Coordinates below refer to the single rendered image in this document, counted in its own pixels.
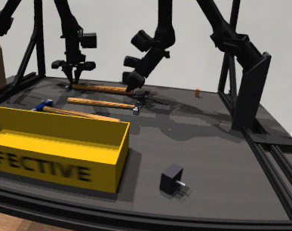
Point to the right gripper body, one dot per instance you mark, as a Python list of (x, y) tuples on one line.
[(73, 60)]

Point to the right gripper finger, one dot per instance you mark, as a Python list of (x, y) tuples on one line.
[(68, 73), (77, 75)]

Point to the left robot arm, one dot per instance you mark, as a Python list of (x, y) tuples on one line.
[(224, 37)]

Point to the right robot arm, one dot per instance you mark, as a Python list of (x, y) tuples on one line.
[(71, 31)]

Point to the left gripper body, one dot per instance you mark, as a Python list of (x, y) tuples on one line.
[(146, 67)]

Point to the yellow bin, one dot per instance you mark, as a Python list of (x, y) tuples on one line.
[(66, 143)]

